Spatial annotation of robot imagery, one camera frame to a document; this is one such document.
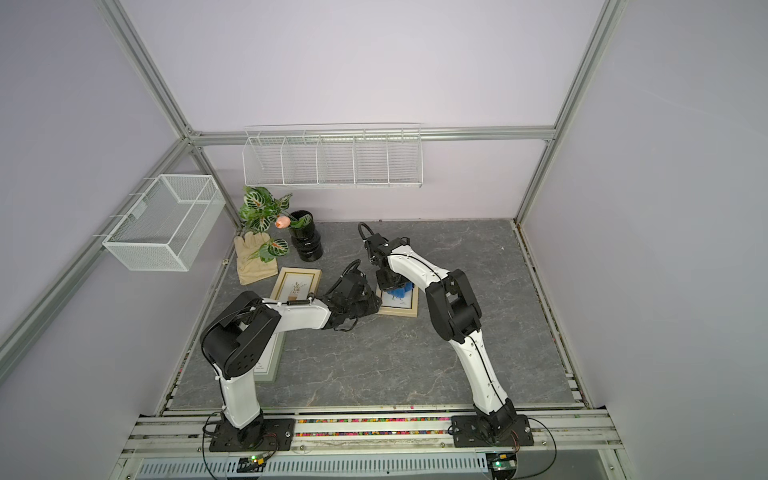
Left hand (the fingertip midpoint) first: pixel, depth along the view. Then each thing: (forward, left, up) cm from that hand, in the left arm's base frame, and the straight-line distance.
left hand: (380, 307), depth 96 cm
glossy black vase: (+23, +24, +9) cm, 35 cm away
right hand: (+9, -6, +1) cm, 10 cm away
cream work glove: (+21, +47, -2) cm, 51 cm away
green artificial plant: (+17, +33, +28) cm, 46 cm away
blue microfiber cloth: (+3, -7, +3) cm, 8 cm away
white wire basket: (+16, +58, +26) cm, 66 cm away
